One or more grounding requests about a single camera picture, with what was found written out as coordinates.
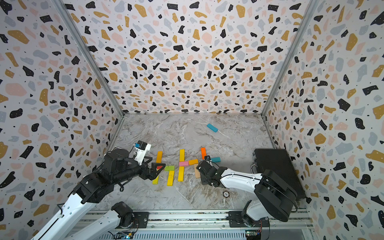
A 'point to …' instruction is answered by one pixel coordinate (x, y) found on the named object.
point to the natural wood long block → (197, 173)
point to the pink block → (183, 163)
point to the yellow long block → (181, 174)
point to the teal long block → (211, 127)
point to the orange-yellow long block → (159, 157)
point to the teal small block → (215, 159)
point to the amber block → (192, 162)
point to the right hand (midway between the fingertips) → (205, 177)
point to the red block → (159, 167)
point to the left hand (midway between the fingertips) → (159, 161)
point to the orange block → (203, 152)
